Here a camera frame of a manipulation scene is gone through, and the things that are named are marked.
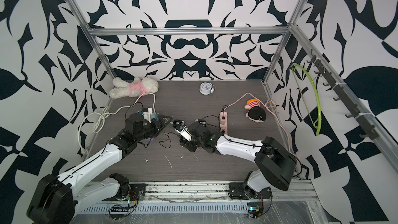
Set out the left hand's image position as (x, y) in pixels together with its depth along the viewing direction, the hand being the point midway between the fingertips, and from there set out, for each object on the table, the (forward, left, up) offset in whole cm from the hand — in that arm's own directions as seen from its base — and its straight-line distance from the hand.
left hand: (168, 119), depth 80 cm
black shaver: (+5, -3, -13) cm, 14 cm away
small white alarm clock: (+32, -22, -13) cm, 41 cm away
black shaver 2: (+7, -17, -15) cm, 24 cm away
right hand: (-5, -8, -9) cm, 13 cm away
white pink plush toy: (+30, +23, -8) cm, 39 cm away
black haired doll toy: (+8, -50, -9) cm, 52 cm away
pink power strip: (+4, -31, -13) cm, 34 cm away
